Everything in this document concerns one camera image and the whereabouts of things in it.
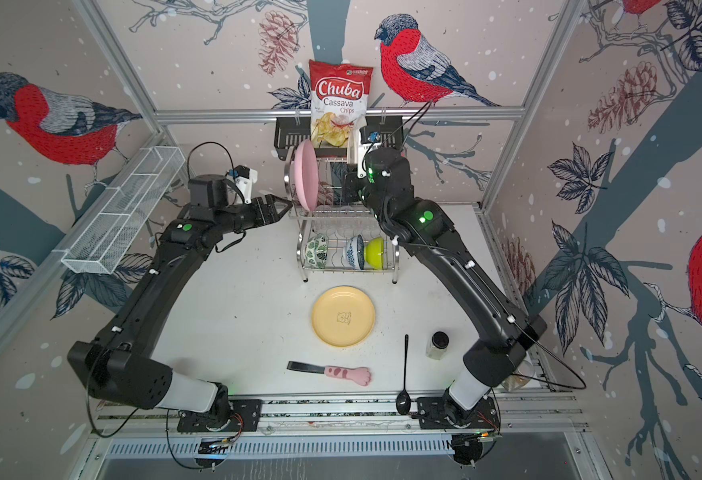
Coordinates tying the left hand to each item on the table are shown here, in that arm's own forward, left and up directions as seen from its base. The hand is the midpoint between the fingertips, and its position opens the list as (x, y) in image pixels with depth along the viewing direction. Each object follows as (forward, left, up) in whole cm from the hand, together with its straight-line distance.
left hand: (281, 204), depth 72 cm
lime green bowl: (+2, -24, -24) cm, 34 cm away
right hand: (-1, -15, +11) cm, 18 cm away
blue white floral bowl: (+1, -18, -22) cm, 28 cm away
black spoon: (-37, -31, -36) cm, 60 cm away
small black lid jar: (-25, -40, -26) cm, 54 cm away
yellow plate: (-14, -14, -35) cm, 40 cm away
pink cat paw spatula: (-31, -19, -34) cm, 50 cm away
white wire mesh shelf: (-4, +44, -5) cm, 44 cm away
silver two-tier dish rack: (+16, -10, -31) cm, 37 cm away
